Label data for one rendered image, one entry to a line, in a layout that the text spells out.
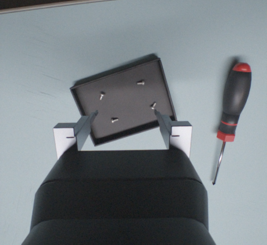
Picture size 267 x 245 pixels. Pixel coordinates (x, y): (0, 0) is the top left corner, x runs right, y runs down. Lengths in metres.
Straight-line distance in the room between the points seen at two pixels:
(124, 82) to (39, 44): 0.11
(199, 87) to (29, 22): 0.21
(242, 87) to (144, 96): 0.11
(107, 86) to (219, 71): 0.14
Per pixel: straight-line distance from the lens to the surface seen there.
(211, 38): 0.25
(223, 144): 0.27
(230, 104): 0.25
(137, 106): 0.24
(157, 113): 0.15
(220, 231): 0.39
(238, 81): 0.24
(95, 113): 0.16
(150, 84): 0.23
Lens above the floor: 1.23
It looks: 73 degrees down
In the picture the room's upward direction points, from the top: 177 degrees clockwise
